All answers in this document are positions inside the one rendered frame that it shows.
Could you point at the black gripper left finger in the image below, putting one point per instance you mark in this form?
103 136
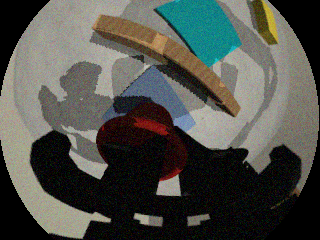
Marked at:
147 157

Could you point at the yellow rectangular block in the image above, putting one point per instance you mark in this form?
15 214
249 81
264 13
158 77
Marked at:
265 24

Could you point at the red cup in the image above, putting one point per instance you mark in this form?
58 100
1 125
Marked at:
138 126

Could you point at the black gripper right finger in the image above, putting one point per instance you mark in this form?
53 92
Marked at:
201 158

